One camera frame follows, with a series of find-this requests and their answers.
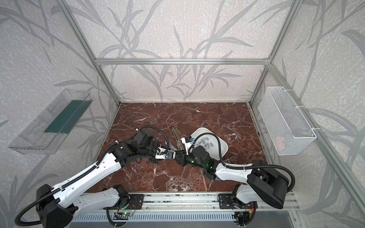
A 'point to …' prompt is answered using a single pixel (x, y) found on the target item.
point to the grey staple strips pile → (202, 143)
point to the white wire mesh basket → (287, 127)
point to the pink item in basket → (279, 143)
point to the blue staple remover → (171, 146)
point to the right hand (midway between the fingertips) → (173, 149)
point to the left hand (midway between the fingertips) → (170, 145)
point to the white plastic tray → (210, 142)
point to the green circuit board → (126, 213)
